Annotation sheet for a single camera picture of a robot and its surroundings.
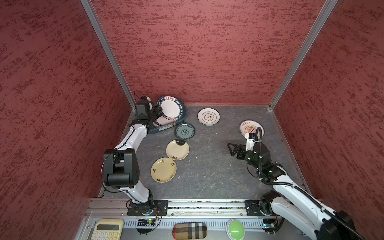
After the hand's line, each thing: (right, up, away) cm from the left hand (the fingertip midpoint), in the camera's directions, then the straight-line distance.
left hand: (163, 110), depth 90 cm
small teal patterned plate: (+12, -14, +16) cm, 24 cm away
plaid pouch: (+18, -56, -25) cm, 64 cm away
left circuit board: (-4, -57, -19) cm, 60 cm away
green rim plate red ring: (0, -6, 0) cm, 6 cm away
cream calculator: (-20, -56, -23) cm, 64 cm away
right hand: (+41, -22, -9) cm, 47 cm away
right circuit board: (+56, -57, -19) cm, 82 cm away
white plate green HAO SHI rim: (+5, +2, +6) cm, 8 cm away
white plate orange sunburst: (+61, -11, +17) cm, 64 cm away
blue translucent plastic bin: (-8, -12, +8) cm, 16 cm away
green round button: (+39, -57, -23) cm, 73 cm away
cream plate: (+8, -27, +3) cm, 28 cm away
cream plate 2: (+1, -36, -2) cm, 36 cm away
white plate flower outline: (+30, -4, +24) cm, 39 cm away
